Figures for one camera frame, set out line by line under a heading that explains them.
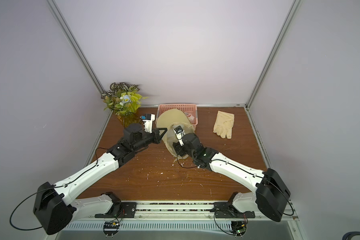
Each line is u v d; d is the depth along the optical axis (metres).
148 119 0.66
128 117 1.02
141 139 0.61
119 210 0.68
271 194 0.40
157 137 0.65
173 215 0.73
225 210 0.73
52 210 0.38
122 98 0.93
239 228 0.70
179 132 0.67
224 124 1.08
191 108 1.14
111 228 0.72
